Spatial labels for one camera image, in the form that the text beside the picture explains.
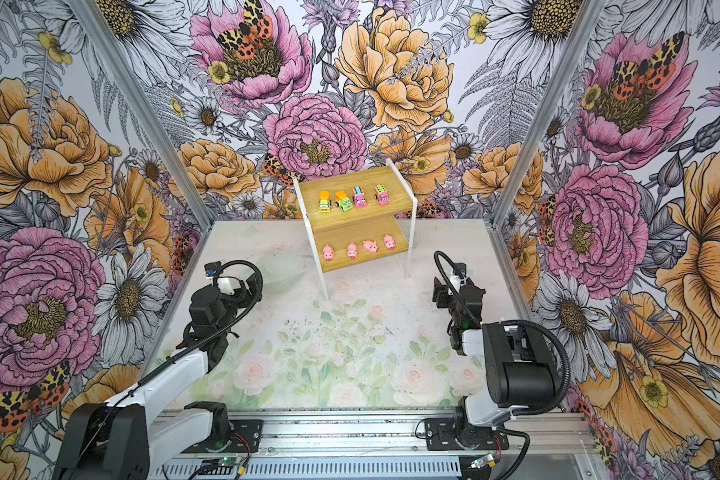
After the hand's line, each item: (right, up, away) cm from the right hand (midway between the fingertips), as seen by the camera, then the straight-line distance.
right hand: (446, 284), depth 94 cm
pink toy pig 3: (-24, +12, -3) cm, 27 cm away
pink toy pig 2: (-29, +11, -5) cm, 31 cm away
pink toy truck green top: (-21, +25, -15) cm, 36 cm away
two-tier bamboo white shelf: (-27, +19, -17) cm, 37 cm away
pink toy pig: (-36, +10, -6) cm, 38 cm away
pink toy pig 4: (-18, +13, -2) cm, 22 cm away
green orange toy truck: (-35, +23, -17) cm, 45 cm away
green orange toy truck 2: (-31, +23, -16) cm, 42 cm away
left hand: (-60, +1, -7) cm, 60 cm away
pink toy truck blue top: (-27, +24, -16) cm, 39 cm away
